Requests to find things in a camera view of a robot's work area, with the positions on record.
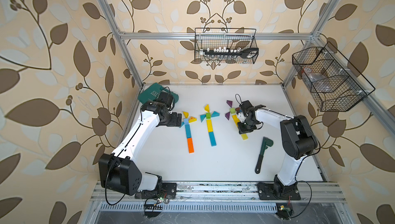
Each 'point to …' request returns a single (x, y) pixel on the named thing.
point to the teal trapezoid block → (202, 116)
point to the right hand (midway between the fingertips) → (243, 131)
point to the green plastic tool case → (152, 92)
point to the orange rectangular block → (190, 145)
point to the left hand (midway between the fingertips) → (172, 121)
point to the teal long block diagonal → (188, 131)
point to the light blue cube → (186, 122)
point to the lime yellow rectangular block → (244, 136)
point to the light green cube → (232, 110)
